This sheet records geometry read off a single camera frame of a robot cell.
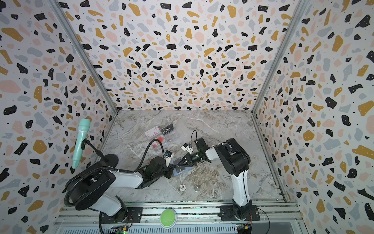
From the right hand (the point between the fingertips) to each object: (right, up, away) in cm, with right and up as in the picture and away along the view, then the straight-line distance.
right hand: (182, 166), depth 89 cm
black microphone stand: (-46, +3, +4) cm, 47 cm away
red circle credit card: (-15, +16, +8) cm, 23 cm away
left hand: (-2, 0, 0) cm, 2 cm away
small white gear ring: (+1, -11, -6) cm, 12 cm away
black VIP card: (-2, -2, 0) cm, 3 cm away
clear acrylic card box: (-17, +20, +9) cm, 27 cm away
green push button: (-5, -21, -17) cm, 28 cm away
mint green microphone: (-45, +24, -20) cm, 55 cm away
